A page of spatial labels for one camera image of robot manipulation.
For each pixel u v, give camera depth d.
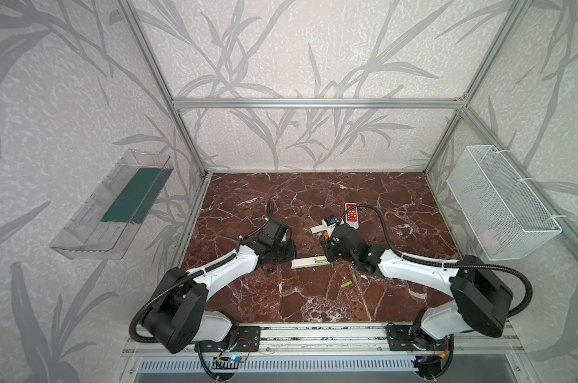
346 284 0.85
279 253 0.73
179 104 0.94
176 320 0.42
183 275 0.44
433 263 0.50
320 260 0.88
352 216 1.02
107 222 0.64
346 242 0.65
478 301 0.42
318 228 0.96
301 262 0.89
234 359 0.71
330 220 0.75
